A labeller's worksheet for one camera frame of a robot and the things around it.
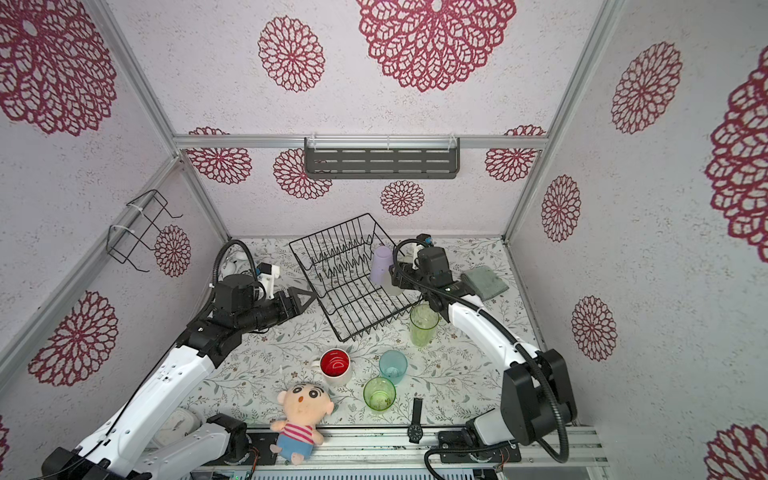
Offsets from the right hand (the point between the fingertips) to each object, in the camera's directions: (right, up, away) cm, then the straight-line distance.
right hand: (400, 264), depth 84 cm
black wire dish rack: (-22, 0, +25) cm, 34 cm away
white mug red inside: (-19, -29, +3) cm, 35 cm away
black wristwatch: (+3, -43, -8) cm, 43 cm away
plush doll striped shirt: (-24, -34, -11) cm, 43 cm away
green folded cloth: (+32, -6, +24) cm, 41 cm away
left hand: (-24, -10, -9) cm, 27 cm away
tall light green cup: (+7, -18, +3) cm, 19 cm away
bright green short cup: (-6, -35, -2) cm, 36 cm away
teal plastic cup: (-2, -29, +1) cm, 29 cm away
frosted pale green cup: (-3, -6, -7) cm, 10 cm away
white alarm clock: (-54, +1, +16) cm, 57 cm away
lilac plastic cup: (-5, +2, +11) cm, 12 cm away
